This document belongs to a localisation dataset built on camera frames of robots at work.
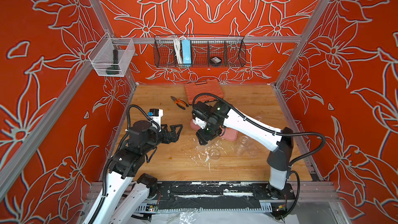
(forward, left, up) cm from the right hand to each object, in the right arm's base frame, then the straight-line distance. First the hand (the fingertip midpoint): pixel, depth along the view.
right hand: (203, 137), depth 73 cm
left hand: (+2, +13, +9) cm, 16 cm away
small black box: (+48, -8, +11) cm, 50 cm away
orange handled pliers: (+36, +19, -15) cm, 43 cm away
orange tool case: (+49, -8, -14) cm, 51 cm away
